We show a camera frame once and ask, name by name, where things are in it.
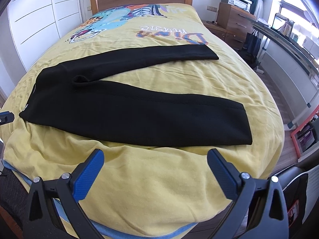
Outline long white desk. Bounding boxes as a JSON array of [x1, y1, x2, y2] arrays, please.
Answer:
[[252, 21, 318, 129]]

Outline red frame rack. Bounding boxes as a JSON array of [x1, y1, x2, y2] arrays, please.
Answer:
[[291, 106, 318, 160]]

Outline white wardrobe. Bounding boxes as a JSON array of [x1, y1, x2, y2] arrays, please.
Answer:
[[8, 0, 82, 70]]

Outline black chair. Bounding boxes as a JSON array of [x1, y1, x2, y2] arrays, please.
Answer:
[[273, 150, 318, 238]]

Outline yellow cartoon print duvet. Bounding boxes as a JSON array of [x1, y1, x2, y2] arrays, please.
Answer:
[[1, 3, 284, 238]]

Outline black pants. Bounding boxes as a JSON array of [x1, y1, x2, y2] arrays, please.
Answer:
[[20, 44, 252, 147]]

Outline wooden bedside table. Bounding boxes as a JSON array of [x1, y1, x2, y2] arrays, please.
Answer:
[[202, 21, 245, 51]]

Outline wooden chest of drawers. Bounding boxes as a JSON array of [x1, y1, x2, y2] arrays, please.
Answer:
[[216, 2, 256, 36]]

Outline dark bag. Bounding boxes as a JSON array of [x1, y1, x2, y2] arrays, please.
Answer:
[[243, 30, 261, 57]]

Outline white printer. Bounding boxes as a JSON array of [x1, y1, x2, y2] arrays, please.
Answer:
[[221, 0, 252, 12]]

